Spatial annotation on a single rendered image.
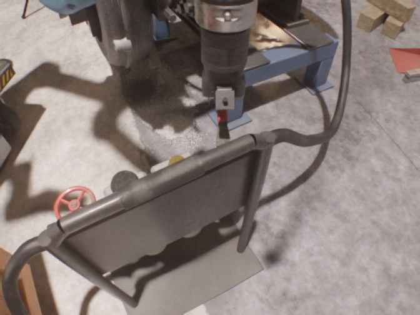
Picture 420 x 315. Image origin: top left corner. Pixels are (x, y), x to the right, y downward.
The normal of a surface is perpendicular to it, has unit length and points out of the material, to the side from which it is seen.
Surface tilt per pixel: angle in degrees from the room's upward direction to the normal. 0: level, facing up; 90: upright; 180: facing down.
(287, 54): 0
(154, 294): 0
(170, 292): 0
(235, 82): 87
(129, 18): 98
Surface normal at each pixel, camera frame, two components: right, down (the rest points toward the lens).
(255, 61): 0.00, -0.58
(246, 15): 0.58, 0.65
